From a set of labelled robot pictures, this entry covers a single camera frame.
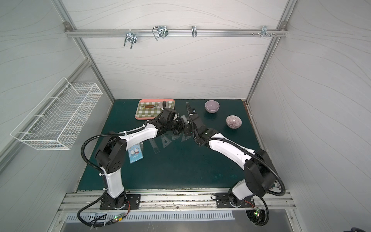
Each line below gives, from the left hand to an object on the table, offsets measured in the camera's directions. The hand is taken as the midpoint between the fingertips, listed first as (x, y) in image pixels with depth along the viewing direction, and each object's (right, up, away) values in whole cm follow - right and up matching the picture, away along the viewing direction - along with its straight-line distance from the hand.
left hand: (192, 127), depth 87 cm
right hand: (-2, +2, -2) cm, 4 cm away
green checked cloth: (-31, +9, +24) cm, 40 cm away
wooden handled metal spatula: (-25, +15, +28) cm, 41 cm away
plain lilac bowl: (+17, +14, +27) cm, 35 cm away
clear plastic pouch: (-4, +4, -1) cm, 6 cm away
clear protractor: (-11, -8, +12) cm, 19 cm away
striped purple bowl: (+31, +2, +18) cm, 36 cm away
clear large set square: (-20, -9, +11) cm, 24 cm away
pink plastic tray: (-27, +19, +33) cm, 47 cm away
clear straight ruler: (-25, -13, +9) cm, 30 cm away
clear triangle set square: (-5, -9, +12) cm, 15 cm away
